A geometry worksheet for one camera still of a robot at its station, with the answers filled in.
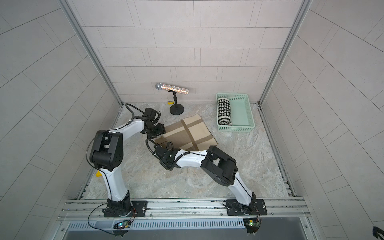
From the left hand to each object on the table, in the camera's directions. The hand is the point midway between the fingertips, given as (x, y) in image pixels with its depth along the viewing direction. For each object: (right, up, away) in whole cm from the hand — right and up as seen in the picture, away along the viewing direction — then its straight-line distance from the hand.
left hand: (164, 131), depth 99 cm
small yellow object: (+1, +20, +17) cm, 26 cm away
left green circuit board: (-11, -38, -34) cm, 52 cm away
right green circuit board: (+48, -39, -31) cm, 69 cm away
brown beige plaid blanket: (+18, -2, -1) cm, 18 cm away
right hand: (+5, -17, -8) cm, 19 cm away
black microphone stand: (+6, +15, +13) cm, 21 cm away
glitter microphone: (+10, +27, -3) cm, 29 cm away
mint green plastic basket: (+55, +11, +9) cm, 57 cm away
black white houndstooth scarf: (+41, +12, +3) cm, 43 cm away
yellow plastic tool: (-32, -22, -18) cm, 42 cm away
